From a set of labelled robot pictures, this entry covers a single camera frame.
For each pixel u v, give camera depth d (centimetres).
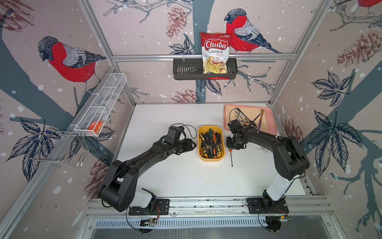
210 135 96
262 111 114
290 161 48
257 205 73
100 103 79
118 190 42
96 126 65
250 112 115
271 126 107
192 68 107
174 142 69
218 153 92
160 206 73
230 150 92
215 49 82
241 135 70
